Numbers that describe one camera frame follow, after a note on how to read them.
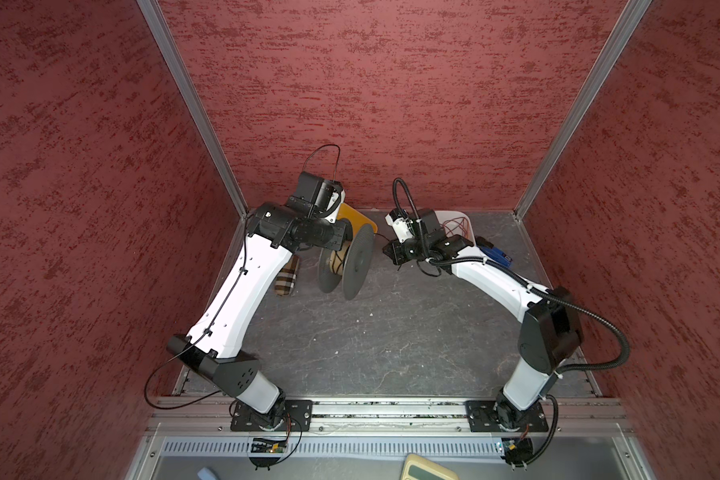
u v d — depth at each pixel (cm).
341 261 69
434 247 65
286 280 97
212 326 41
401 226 77
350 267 68
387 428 73
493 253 105
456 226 116
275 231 44
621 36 75
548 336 46
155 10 71
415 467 66
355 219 113
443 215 114
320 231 61
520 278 51
